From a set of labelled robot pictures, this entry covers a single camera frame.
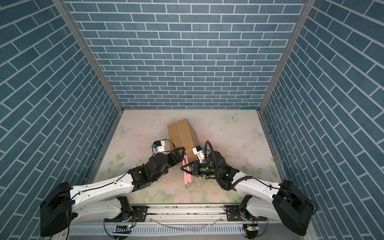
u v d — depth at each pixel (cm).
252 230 74
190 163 71
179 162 69
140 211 74
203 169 67
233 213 74
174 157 68
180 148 75
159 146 69
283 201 42
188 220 74
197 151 72
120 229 72
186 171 70
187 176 69
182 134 83
